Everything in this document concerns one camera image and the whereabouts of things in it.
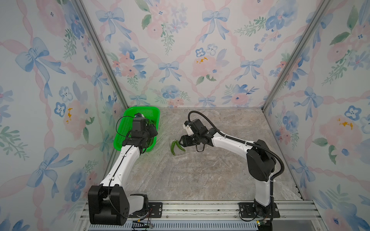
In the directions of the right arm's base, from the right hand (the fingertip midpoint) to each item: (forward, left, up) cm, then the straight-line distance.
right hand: (183, 141), depth 89 cm
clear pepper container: (+1, +6, -11) cm, 12 cm away
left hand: (+4, +17, +9) cm, 20 cm away
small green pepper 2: (-5, +2, +3) cm, 6 cm away
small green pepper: (+1, +8, -10) cm, 12 cm away
